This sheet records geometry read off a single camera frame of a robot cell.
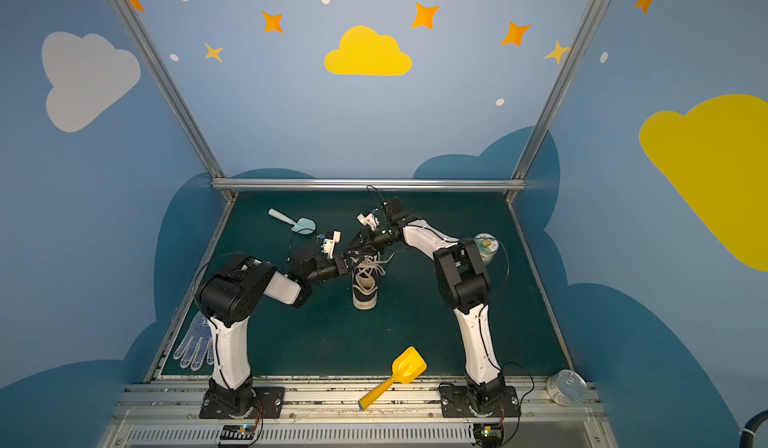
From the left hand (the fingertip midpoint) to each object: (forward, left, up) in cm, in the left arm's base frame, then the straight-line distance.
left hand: (364, 255), depth 92 cm
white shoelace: (-1, -1, -4) cm, 4 cm away
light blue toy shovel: (+19, +24, -9) cm, 32 cm away
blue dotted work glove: (-24, +46, -10) cm, 53 cm away
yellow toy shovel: (-30, -13, -10) cm, 34 cm away
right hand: (+2, +4, +2) cm, 5 cm away
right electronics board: (-45, -33, -13) cm, 57 cm away
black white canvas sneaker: (-13, -1, -5) cm, 14 cm away
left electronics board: (-45, +30, -13) cm, 55 cm away
